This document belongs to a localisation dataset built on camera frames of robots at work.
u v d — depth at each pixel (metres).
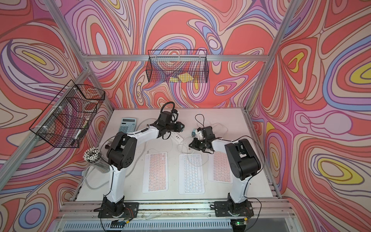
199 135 0.91
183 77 0.91
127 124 1.08
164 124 0.80
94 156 0.74
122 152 0.56
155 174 0.86
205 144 0.75
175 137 0.99
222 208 0.74
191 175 0.85
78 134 0.73
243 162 0.50
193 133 1.01
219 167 0.88
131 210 0.72
